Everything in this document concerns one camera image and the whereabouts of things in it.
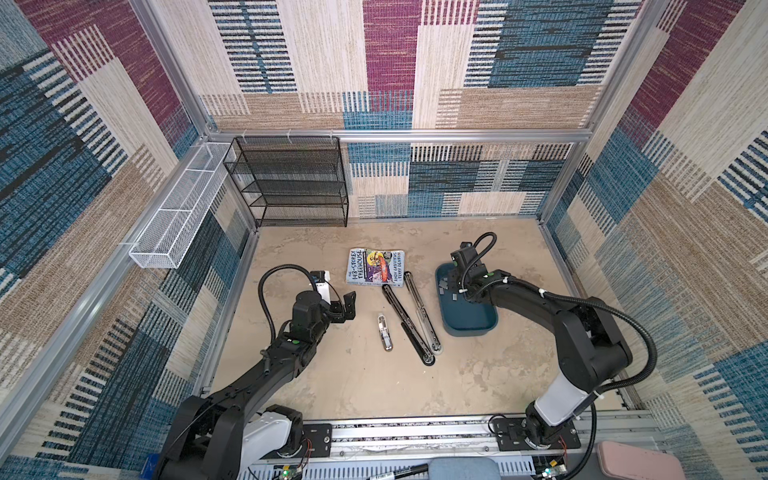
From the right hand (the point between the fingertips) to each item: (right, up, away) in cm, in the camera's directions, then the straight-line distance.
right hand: (459, 281), depth 94 cm
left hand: (-36, -1, -9) cm, 37 cm away
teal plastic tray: (-1, -9, -7) cm, 12 cm away
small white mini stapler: (-23, -15, -5) cm, 28 cm away
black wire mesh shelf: (-58, +35, +16) cm, 70 cm away
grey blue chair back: (-6, -39, -27) cm, 47 cm away
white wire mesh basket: (-88, +20, +2) cm, 90 cm away
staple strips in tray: (-5, -4, +3) cm, 7 cm away
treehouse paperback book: (-26, +4, +10) cm, 29 cm away
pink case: (+32, -39, -25) cm, 56 cm away
